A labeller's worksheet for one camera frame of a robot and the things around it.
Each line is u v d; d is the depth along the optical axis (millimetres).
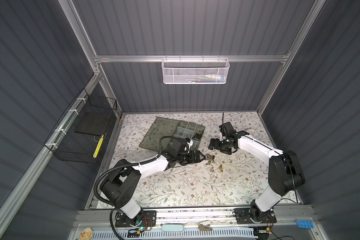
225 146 773
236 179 867
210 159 937
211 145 830
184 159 739
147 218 726
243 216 727
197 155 755
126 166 493
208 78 923
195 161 750
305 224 707
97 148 678
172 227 692
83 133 739
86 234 693
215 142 828
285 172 515
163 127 1123
